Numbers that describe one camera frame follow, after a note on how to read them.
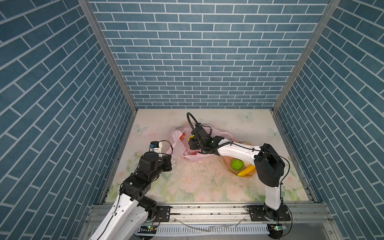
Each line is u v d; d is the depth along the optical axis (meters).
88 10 0.71
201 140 0.68
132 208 0.48
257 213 0.74
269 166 0.49
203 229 0.71
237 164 0.84
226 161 0.89
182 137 0.83
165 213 0.73
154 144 0.65
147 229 0.72
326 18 0.75
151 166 0.55
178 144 0.77
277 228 0.71
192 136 0.69
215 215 0.75
